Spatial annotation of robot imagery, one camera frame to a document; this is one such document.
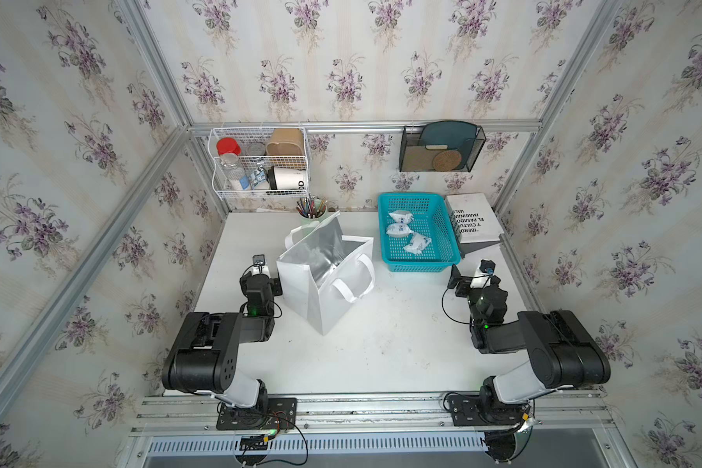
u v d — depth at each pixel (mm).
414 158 962
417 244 1043
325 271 802
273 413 721
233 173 905
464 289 812
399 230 1077
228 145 922
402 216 1144
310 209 1031
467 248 1023
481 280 778
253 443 717
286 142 886
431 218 1161
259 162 933
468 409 731
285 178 927
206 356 448
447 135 936
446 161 981
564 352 463
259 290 702
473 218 1075
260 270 786
